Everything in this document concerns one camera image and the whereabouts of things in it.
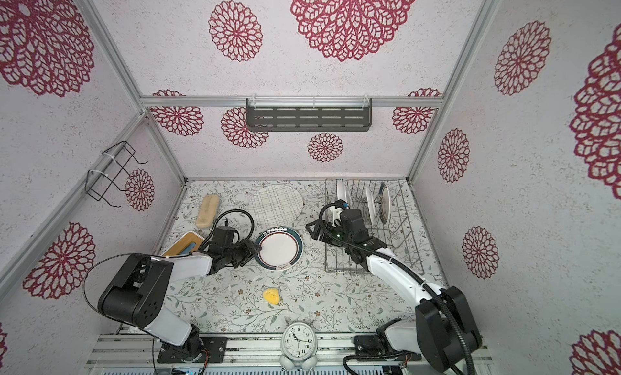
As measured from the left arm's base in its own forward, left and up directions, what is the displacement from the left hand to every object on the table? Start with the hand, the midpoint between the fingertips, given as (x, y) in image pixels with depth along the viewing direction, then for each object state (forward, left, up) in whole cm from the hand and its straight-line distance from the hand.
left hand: (260, 250), depth 94 cm
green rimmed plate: (+19, -32, +14) cm, 40 cm away
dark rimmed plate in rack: (+22, -52, +2) cm, 57 cm away
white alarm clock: (-33, -17, +3) cm, 37 cm away
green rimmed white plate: (+2, -8, -2) cm, 9 cm away
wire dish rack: (+8, -57, -2) cm, 57 cm away
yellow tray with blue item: (+1, +28, +4) cm, 28 cm away
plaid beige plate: (+23, -4, -2) cm, 24 cm away
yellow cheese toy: (-18, -6, +1) cm, 19 cm away
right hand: (+1, -20, +17) cm, 26 cm away
